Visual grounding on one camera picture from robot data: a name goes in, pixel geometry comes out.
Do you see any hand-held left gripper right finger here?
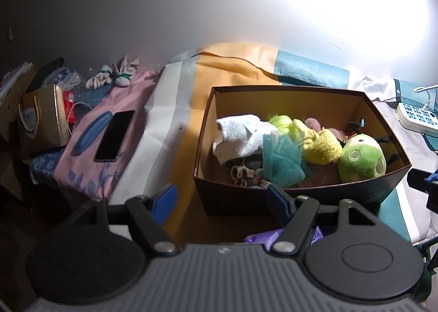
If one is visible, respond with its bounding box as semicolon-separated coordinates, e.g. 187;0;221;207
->
266;183;380;255

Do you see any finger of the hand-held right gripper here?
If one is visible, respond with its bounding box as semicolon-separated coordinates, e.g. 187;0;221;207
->
407;168;438;211

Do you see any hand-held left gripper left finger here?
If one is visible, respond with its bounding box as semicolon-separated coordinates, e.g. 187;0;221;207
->
68;183;179;258

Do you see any dark cardboard box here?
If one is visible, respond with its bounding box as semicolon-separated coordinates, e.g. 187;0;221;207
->
193;85;412;217

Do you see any teal mesh bath pouf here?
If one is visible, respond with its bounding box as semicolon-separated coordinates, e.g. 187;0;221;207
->
262;134;310;188

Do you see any grey white patterned sock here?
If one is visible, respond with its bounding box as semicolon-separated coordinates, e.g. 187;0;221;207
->
229;156;272;189

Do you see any white towel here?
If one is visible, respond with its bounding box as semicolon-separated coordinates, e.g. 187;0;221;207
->
212;114;278;164

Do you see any green plush bug toy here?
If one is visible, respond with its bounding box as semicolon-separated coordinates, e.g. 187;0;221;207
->
338;120;399;182

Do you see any lime green mesh bath pouf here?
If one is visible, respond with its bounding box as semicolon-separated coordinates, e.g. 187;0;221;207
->
268;114;295;134

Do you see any pink plush toy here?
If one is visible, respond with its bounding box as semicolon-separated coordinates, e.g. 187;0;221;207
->
304;117;348;143

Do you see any purple tissue packet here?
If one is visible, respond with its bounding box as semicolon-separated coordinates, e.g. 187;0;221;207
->
243;226;324;244

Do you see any white power strip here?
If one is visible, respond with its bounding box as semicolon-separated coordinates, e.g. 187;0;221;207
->
395;101;438;135

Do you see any black smartphone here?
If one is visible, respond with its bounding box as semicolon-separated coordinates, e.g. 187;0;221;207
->
93;110;136;163

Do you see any orange white bed cover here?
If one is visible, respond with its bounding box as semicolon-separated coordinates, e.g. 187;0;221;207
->
109;42;284;241

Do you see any pink floral pillow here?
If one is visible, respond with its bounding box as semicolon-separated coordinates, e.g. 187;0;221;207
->
30;70;161;200

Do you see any white knitted gloves bundle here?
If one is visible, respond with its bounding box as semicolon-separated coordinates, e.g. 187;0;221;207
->
85;64;114;90
113;55;142;88

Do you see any red packet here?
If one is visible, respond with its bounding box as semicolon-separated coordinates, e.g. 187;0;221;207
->
63;90;76;123

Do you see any gold gift bag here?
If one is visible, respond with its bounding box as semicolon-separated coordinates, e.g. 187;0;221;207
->
18;84;71;151

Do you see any clear plastic bag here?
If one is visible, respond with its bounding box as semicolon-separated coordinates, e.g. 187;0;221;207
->
44;67;82;91

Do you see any dark cloth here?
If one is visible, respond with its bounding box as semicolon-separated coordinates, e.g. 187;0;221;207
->
27;58;65;91

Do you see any brown cardboard box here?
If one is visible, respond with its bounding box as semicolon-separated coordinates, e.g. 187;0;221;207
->
0;63;38;134

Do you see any white power cable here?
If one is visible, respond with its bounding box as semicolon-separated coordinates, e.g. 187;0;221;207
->
413;84;438;110

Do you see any white charging cable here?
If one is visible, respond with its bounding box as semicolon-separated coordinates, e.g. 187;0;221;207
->
67;102;92;136

